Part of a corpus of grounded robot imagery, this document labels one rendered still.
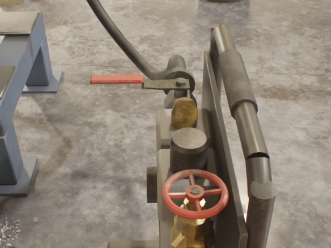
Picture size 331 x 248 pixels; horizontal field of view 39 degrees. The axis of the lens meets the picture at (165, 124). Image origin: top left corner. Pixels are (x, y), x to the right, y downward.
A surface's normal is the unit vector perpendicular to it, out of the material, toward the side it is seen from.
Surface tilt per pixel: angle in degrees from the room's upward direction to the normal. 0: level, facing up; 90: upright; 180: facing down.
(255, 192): 21
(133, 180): 0
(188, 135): 0
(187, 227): 90
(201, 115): 0
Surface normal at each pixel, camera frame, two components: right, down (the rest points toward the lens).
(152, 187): 0.02, 0.08
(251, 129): -0.25, -0.76
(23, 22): 0.00, -0.80
